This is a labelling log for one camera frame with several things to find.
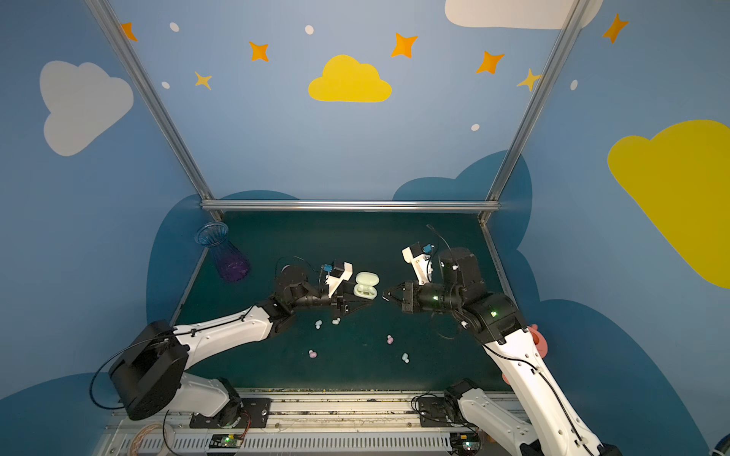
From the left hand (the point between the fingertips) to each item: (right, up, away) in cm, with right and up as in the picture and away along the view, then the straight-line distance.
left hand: (373, 296), depth 69 cm
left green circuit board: (-37, -37, +1) cm, 52 cm away
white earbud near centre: (-12, -13, +21) cm, 27 cm away
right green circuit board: (+23, -38, +2) cm, 45 cm away
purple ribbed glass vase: (-52, +6, +34) cm, 62 cm away
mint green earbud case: (-2, +3, +1) cm, 3 cm away
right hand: (+4, +2, -5) cm, 7 cm away
